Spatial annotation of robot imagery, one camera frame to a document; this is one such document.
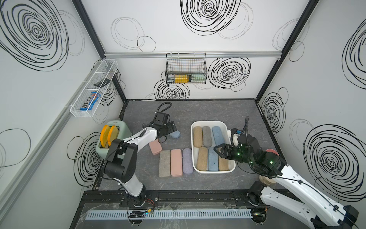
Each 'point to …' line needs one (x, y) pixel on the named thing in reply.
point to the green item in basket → (198, 78)
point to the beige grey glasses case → (164, 163)
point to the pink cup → (271, 150)
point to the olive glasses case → (201, 163)
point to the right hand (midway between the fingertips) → (217, 149)
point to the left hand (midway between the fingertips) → (169, 128)
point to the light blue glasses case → (213, 160)
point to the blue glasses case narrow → (175, 134)
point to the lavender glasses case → (187, 161)
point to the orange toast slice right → (113, 134)
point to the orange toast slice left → (104, 135)
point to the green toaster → (124, 133)
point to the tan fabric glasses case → (198, 136)
